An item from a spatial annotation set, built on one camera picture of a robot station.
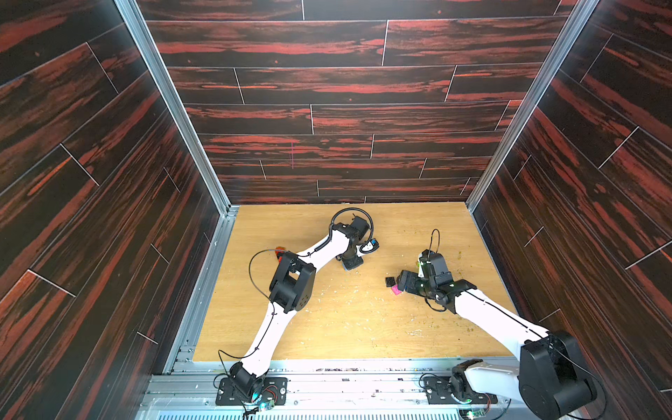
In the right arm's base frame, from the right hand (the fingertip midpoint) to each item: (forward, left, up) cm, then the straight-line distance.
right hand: (413, 279), depth 90 cm
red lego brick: (+15, +51, -5) cm, 53 cm away
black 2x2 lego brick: (+1, +7, -4) cm, 8 cm away
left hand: (+11, +21, -6) cm, 24 cm away
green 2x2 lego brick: (-7, +4, +20) cm, 22 cm away
